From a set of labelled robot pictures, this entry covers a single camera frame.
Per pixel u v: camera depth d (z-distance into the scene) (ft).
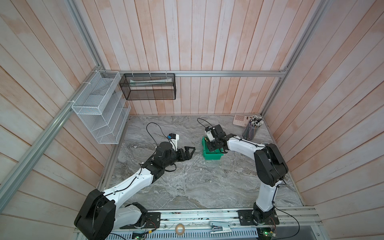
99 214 1.30
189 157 2.30
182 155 2.30
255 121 3.03
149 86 3.41
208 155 3.04
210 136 2.70
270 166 1.67
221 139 2.43
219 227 2.30
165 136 2.35
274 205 2.03
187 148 2.33
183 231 2.30
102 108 2.34
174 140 2.39
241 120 3.77
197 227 2.36
